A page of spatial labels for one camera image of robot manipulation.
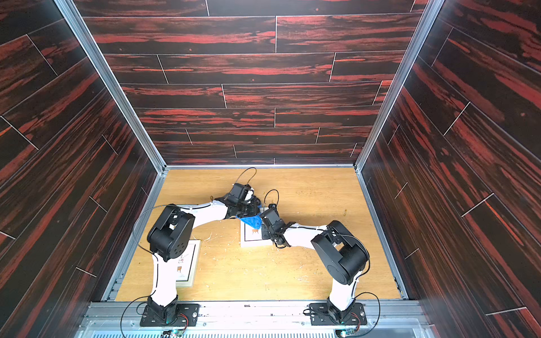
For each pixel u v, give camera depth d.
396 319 0.74
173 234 0.54
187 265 0.84
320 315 0.73
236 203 0.80
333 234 0.53
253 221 0.94
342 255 0.47
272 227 0.73
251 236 0.91
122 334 0.67
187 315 0.73
